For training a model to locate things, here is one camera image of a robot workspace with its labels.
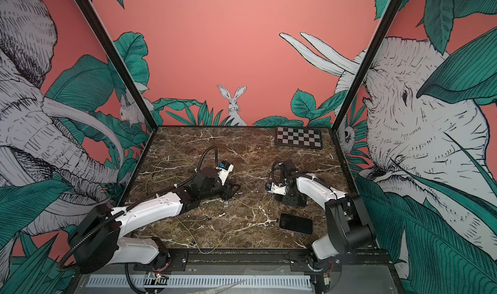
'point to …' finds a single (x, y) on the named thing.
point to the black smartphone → (296, 224)
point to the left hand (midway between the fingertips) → (239, 183)
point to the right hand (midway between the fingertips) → (289, 188)
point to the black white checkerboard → (305, 138)
